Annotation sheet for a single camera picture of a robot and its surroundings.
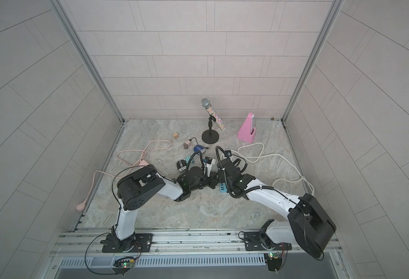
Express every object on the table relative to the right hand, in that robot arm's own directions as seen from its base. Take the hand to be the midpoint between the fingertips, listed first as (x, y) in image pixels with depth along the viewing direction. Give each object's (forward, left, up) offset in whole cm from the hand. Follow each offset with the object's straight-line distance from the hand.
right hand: (222, 169), depth 87 cm
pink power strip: (+8, +43, -2) cm, 43 cm away
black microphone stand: (+26, +5, -5) cm, 27 cm away
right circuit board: (-38, -17, -8) cm, 42 cm away
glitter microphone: (+26, +6, +23) cm, 35 cm away
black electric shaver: (+5, +21, -2) cm, 22 cm away
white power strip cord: (+11, -24, -6) cm, 27 cm away
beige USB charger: (+19, +19, -2) cm, 27 cm away
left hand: (-2, -2, -3) cm, 4 cm away
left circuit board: (-37, +42, -4) cm, 55 cm away
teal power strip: (-8, 0, -4) cm, 9 cm away
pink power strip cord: (-12, +69, -5) cm, 70 cm away
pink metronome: (+23, -17, +2) cm, 29 cm away
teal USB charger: (+10, +19, -4) cm, 22 cm away
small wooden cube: (+28, +27, -3) cm, 39 cm away
